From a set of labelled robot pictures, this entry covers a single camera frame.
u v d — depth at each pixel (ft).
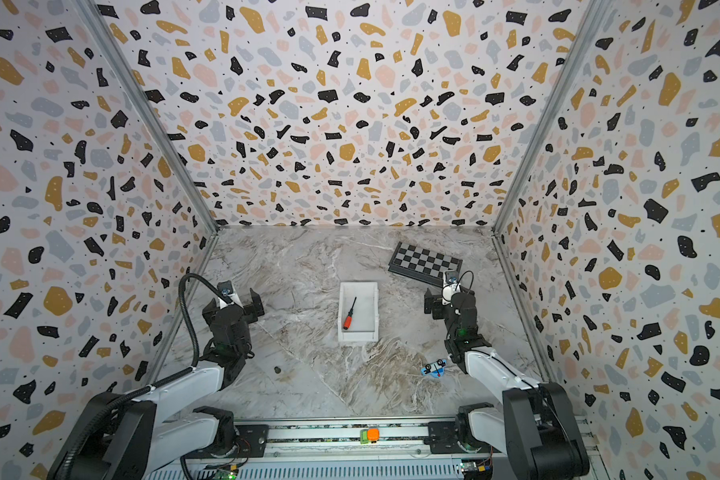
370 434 2.40
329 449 2.40
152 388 1.55
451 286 2.46
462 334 2.24
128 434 1.34
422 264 3.51
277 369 2.76
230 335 2.12
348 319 3.11
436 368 2.79
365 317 3.13
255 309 2.56
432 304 2.61
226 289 2.35
